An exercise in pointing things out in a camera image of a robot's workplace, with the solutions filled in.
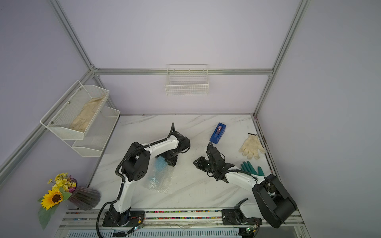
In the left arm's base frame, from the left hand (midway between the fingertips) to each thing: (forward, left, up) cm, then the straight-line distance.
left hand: (162, 162), depth 89 cm
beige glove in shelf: (+16, +39, +26) cm, 49 cm away
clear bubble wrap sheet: (-8, -1, 0) cm, 8 cm away
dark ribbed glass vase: (-22, +34, +6) cm, 41 cm away
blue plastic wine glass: (-3, 0, +3) cm, 5 cm away
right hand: (-2, -20, +1) cm, 20 cm away
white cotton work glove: (+14, -60, -4) cm, 61 cm away
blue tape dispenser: (+21, -36, +1) cm, 42 cm away
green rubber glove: (-1, -52, -3) cm, 52 cm away
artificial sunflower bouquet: (-21, +35, +20) cm, 45 cm away
